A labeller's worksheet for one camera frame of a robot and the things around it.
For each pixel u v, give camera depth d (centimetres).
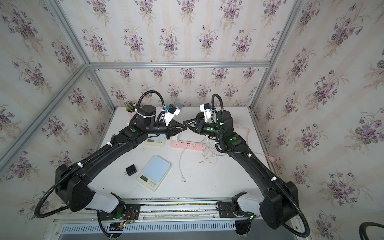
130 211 72
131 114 104
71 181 40
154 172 85
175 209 75
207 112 66
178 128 67
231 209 73
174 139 95
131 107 105
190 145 95
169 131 62
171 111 61
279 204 39
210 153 95
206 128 62
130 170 86
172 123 64
